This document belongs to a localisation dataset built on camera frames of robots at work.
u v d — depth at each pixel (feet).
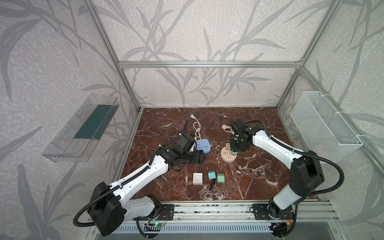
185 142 1.96
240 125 2.28
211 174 2.78
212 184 2.70
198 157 2.25
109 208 1.25
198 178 2.70
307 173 1.46
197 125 3.55
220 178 2.72
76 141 2.09
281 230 2.34
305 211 2.47
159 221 2.35
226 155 2.99
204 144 3.16
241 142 2.32
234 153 2.85
